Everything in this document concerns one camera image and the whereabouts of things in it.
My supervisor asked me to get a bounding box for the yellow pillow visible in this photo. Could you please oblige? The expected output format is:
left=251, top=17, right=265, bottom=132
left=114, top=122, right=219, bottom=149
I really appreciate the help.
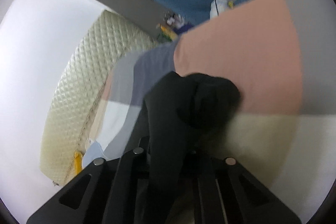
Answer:
left=73, top=151, right=83, bottom=175

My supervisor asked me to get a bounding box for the plaid patchwork quilt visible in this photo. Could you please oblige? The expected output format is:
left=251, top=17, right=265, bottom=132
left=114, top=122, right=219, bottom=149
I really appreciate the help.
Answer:
left=83, top=0, right=335, bottom=221

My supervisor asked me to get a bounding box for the cream quilted headboard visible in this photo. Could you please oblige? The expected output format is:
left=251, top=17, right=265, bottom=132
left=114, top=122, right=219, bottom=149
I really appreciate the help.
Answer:
left=40, top=10, right=157, bottom=186

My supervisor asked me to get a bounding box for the black jacket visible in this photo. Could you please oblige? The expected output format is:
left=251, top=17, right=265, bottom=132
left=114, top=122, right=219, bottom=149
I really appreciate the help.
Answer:
left=126, top=72, right=241, bottom=223

